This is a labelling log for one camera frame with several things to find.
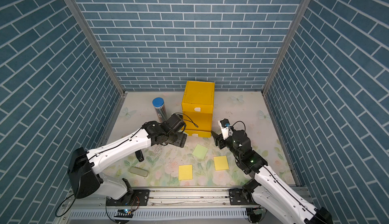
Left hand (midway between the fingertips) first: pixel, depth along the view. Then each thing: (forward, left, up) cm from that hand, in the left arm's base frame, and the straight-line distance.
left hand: (183, 140), depth 79 cm
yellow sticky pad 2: (-7, -21, -14) cm, 26 cm away
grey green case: (-12, +25, -13) cm, 30 cm away
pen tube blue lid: (+22, +17, +5) cm, 28 cm away
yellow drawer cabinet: (+28, -9, +9) cm, 31 cm away
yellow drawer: (+18, -7, +7) cm, 20 cm away
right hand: (+3, -18, +7) cm, 20 cm away
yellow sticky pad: (-12, -1, -15) cm, 19 cm away
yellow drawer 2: (+6, -11, -3) cm, 13 cm away
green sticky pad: (+1, -9, -14) cm, 17 cm away
